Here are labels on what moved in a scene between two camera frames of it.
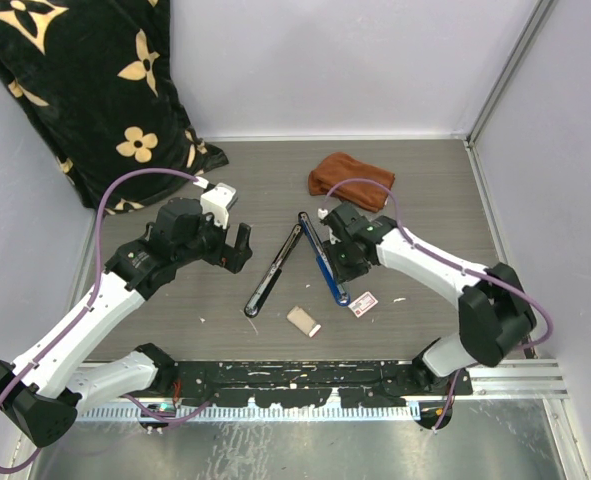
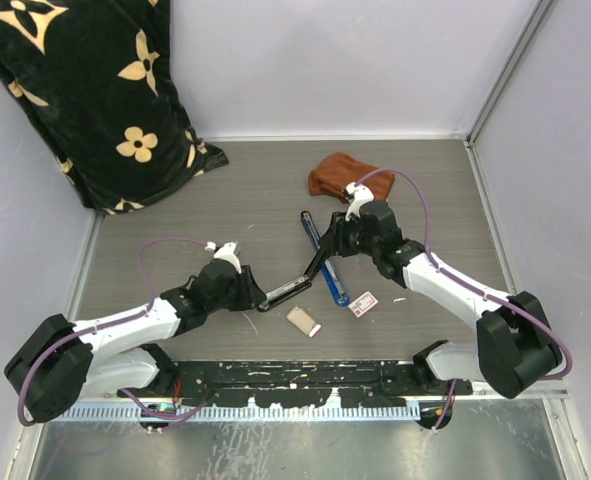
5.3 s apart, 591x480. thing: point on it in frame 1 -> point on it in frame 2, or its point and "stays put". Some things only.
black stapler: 271,273 -> 293,287
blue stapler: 340,291 stays put
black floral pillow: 96,77 stays put
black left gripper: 226,255 -> 251,295
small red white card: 363,303 stays put
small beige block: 300,318 stays put
